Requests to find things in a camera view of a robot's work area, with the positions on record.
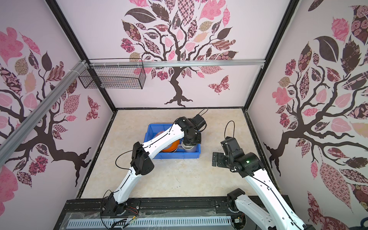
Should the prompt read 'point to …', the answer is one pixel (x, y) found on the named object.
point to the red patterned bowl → (157, 134)
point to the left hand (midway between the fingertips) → (196, 145)
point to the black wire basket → (114, 73)
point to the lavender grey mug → (189, 148)
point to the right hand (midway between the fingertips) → (221, 158)
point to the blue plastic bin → (154, 129)
